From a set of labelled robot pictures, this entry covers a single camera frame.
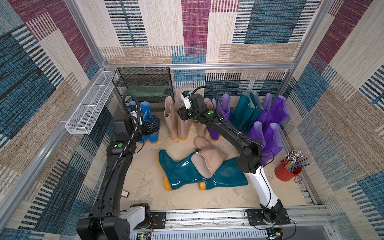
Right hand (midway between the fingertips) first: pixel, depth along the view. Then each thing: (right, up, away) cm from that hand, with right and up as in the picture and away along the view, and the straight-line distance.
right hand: (183, 111), depth 89 cm
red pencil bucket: (+53, -34, -9) cm, 64 cm away
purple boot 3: (+43, -17, -19) cm, 50 cm away
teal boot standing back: (+42, +1, -4) cm, 43 cm away
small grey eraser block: (-30, -44, -10) cm, 54 cm away
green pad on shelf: (-24, +13, +5) cm, 28 cm away
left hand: (-13, -6, -14) cm, 20 cm away
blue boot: (-20, -1, -5) cm, 21 cm away
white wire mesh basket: (-61, -4, +3) cm, 61 cm away
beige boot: (-7, -3, -5) cm, 9 cm away
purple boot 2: (+38, -12, -13) cm, 41 cm away
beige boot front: (0, -9, +4) cm, 9 cm away
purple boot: (+49, -3, -1) cm, 49 cm away
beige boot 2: (+14, -25, -13) cm, 31 cm away
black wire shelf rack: (-25, +21, +19) cm, 37 cm away
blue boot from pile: (-19, -16, +7) cm, 26 cm away
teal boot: (+35, 0, +1) cm, 35 cm away
